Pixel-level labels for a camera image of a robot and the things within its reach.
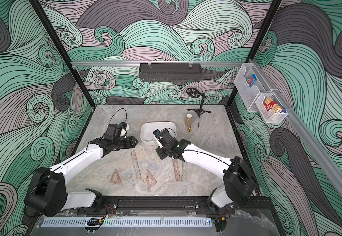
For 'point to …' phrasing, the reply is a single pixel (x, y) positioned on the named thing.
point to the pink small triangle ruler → (115, 179)
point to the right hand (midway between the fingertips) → (162, 147)
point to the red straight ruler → (177, 172)
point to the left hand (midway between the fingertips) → (133, 139)
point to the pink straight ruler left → (136, 165)
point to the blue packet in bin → (251, 80)
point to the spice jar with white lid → (188, 120)
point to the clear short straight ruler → (184, 171)
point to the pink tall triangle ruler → (150, 180)
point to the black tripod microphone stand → (194, 93)
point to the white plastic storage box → (147, 136)
